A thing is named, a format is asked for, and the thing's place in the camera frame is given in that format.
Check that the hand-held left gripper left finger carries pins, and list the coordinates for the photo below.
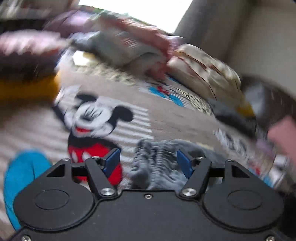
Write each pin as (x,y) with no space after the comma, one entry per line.
(112,161)

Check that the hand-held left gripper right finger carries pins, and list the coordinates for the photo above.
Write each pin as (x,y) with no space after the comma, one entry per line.
(185,162)

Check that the grey sweatpants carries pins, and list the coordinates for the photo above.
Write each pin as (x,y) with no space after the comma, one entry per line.
(159,162)

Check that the dark clothes at right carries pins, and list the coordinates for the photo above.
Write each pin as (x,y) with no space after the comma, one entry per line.
(277,97)

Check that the cartoon printed blanket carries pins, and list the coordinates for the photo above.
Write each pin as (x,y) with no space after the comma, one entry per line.
(166,111)

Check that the dark grey folded cloth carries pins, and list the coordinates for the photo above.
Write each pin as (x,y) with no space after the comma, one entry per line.
(231,115)

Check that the cream folded quilt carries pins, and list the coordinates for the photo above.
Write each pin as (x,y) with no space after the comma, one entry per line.
(201,67)

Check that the pink folded cloth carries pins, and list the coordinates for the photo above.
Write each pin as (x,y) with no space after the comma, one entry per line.
(284,136)

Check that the yellow book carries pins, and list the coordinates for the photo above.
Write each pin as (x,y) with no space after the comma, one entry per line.
(79,58)

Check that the yellow folded sweater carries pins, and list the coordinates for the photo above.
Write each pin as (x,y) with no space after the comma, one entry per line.
(27,90)

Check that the pink folded quilt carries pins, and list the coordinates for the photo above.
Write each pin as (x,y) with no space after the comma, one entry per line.
(138,46)

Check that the light purple pillow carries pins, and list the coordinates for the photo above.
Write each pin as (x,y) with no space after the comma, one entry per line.
(173,41)

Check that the dark patterned folded garment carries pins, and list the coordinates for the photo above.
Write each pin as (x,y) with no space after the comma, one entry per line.
(23,67)

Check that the grey curtain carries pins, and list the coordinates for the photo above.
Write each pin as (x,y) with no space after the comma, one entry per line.
(198,23)

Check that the purple quilt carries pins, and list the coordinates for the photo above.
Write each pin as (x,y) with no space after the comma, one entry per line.
(69,22)

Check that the pink folded garment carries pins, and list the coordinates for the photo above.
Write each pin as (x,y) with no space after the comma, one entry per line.
(27,41)

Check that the window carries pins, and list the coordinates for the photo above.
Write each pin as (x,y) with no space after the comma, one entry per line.
(143,11)

